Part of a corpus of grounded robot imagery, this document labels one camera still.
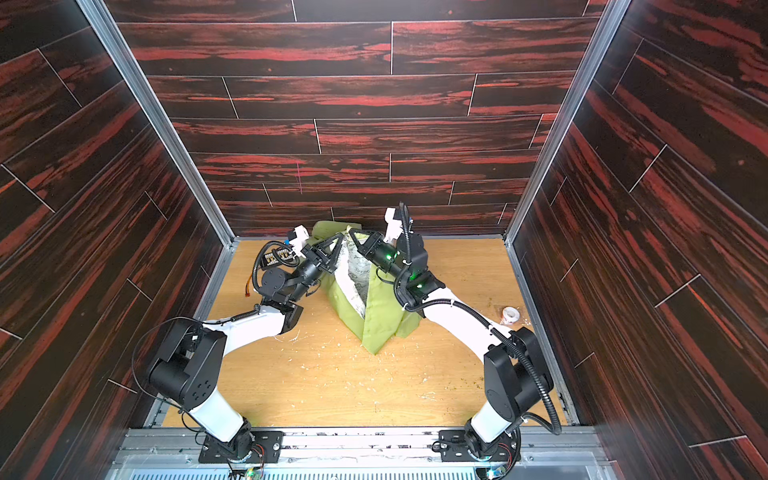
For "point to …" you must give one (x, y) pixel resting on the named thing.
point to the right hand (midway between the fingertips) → (353, 227)
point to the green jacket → (363, 298)
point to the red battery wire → (247, 293)
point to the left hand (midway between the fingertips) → (344, 239)
